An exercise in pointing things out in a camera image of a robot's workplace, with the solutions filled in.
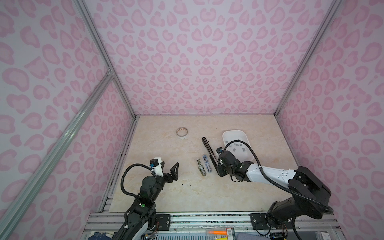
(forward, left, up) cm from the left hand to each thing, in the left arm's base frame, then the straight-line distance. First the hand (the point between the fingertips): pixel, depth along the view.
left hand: (171, 161), depth 79 cm
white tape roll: (+31, -3, -15) cm, 34 cm away
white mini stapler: (+2, -16, -13) cm, 20 cm away
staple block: (+4, -34, +9) cm, 35 cm away
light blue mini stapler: (+5, -20, -14) cm, 24 cm away
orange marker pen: (-30, -23, -13) cm, 40 cm away
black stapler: (+10, -23, -12) cm, 28 cm away
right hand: (+2, -26, -10) cm, 28 cm away
